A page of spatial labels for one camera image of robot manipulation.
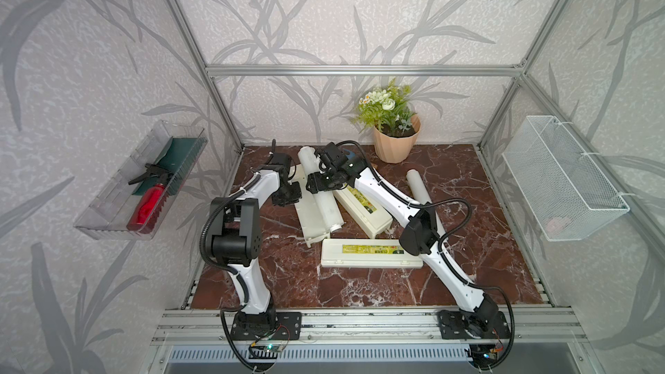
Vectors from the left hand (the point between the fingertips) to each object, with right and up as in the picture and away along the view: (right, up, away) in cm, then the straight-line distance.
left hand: (295, 198), depth 96 cm
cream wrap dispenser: (+28, -6, -8) cm, 30 cm away
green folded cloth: (-26, +14, -27) cm, 40 cm away
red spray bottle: (-26, +3, -37) cm, 45 cm away
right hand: (+7, +6, -5) cm, 10 cm away
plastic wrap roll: (+13, 0, -10) cm, 16 cm away
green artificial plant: (+34, +33, -4) cm, 48 cm away
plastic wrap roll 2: (+48, +1, +3) cm, 48 cm away
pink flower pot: (+39, +19, +8) cm, 44 cm away
